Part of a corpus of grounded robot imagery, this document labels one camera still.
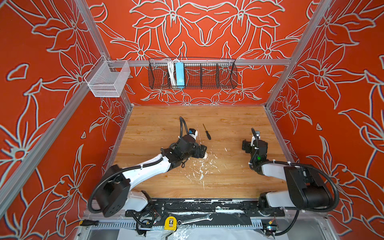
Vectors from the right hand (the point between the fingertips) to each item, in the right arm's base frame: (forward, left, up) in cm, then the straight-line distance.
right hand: (251, 139), depth 91 cm
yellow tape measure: (-43, +48, -4) cm, 65 cm away
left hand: (-8, +33, +7) cm, 34 cm away
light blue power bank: (+30, +44, +28) cm, 60 cm away
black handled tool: (-42, +87, -4) cm, 97 cm away
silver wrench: (-42, +44, -6) cm, 61 cm away
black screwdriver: (+8, +26, -6) cm, 28 cm away
